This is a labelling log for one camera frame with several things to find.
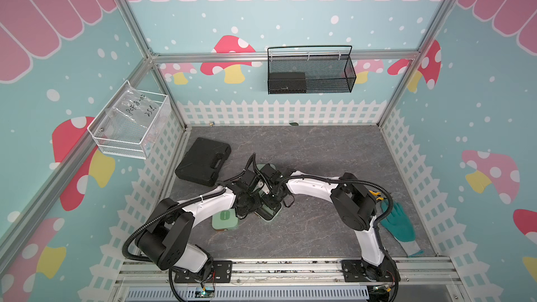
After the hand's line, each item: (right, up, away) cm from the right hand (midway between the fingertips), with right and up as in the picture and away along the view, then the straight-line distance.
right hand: (269, 204), depth 92 cm
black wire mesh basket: (+18, +61, +2) cm, 63 cm away
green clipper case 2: (-1, -1, -6) cm, 6 cm away
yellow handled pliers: (+48, +4, +1) cm, 48 cm away
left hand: (-5, -1, -5) cm, 7 cm away
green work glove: (+54, -7, -7) cm, 55 cm away
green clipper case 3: (-17, -4, -7) cm, 19 cm away
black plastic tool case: (-32, +18, +5) cm, 37 cm away
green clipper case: (-3, +18, -15) cm, 24 cm away
